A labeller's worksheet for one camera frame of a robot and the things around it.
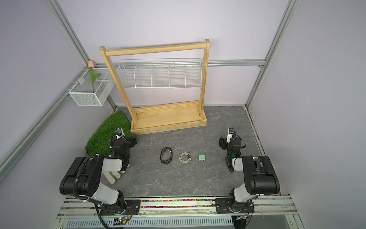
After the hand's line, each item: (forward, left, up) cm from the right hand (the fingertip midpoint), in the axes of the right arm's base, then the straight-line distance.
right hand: (228, 135), depth 94 cm
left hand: (-1, +68, +2) cm, 68 cm away
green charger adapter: (-13, +18, -5) cm, 23 cm away
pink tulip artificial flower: (+28, +88, +27) cm, 96 cm away
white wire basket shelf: (+42, +47, +20) cm, 66 cm away
